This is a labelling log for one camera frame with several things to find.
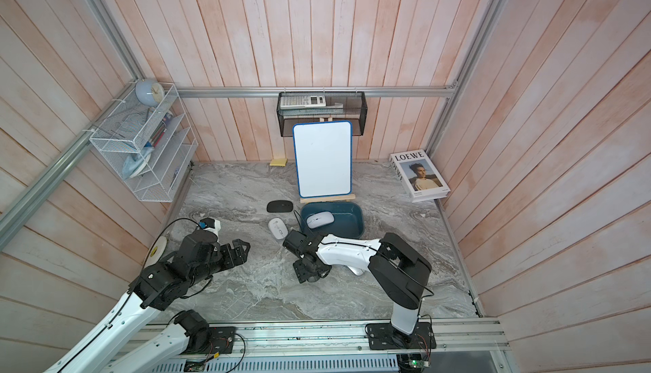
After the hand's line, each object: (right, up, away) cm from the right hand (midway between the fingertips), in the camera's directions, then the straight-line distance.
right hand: (309, 270), depth 88 cm
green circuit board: (+32, -20, -18) cm, 42 cm away
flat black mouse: (-13, +21, +16) cm, 30 cm away
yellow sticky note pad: (-16, +41, +32) cm, 54 cm away
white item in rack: (-55, +37, -8) cm, 67 cm away
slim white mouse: (+3, +16, +10) cm, 20 cm away
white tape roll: (-57, +5, +4) cm, 57 cm away
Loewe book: (+48, +34, +23) cm, 63 cm away
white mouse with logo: (-13, +13, +7) cm, 20 cm away
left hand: (-21, +10, -13) cm, 26 cm away
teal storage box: (+15, +17, +13) cm, 26 cm away
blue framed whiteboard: (+5, +40, +2) cm, 40 cm away
